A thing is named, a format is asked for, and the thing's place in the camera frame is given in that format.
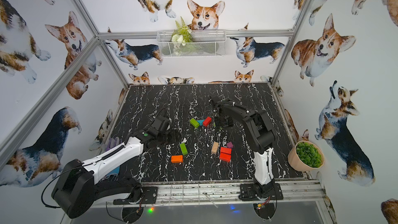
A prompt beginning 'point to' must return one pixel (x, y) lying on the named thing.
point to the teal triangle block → (200, 122)
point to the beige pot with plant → (306, 156)
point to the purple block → (229, 144)
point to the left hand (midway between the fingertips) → (180, 134)
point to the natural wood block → (214, 148)
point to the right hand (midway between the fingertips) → (222, 125)
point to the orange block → (176, 158)
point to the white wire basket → (205, 43)
